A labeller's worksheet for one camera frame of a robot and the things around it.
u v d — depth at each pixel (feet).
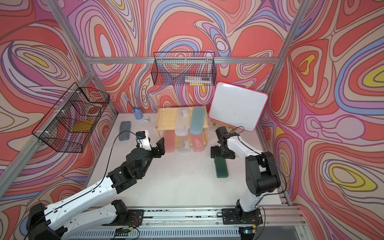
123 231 2.33
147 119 3.77
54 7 2.23
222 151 2.53
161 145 2.14
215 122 3.55
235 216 2.26
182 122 2.84
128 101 3.77
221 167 2.89
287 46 2.69
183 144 3.16
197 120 2.83
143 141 1.99
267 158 1.56
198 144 3.22
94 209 1.85
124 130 3.49
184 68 2.78
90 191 1.54
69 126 2.43
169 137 3.34
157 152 2.10
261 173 1.55
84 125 2.34
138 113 3.66
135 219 2.36
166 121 2.83
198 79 2.69
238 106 3.33
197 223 2.40
